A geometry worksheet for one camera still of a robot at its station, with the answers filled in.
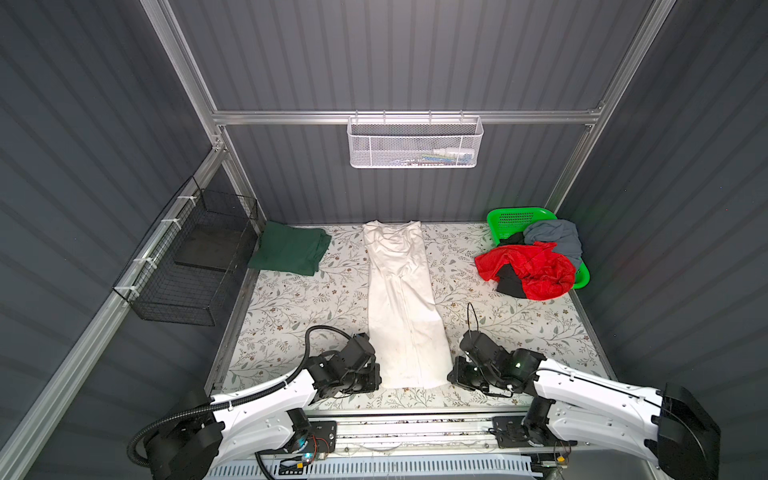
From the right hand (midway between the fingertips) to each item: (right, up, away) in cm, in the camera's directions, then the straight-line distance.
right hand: (448, 381), depth 79 cm
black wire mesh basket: (-66, +30, -5) cm, 73 cm away
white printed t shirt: (-10, +8, +10) cm, 16 cm away
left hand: (-17, -1, +1) cm, 17 cm away
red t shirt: (+33, +28, +15) cm, 46 cm away
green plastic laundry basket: (+29, +47, +35) cm, 65 cm away
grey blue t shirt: (+44, +42, +23) cm, 65 cm away
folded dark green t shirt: (-53, +36, +30) cm, 71 cm away
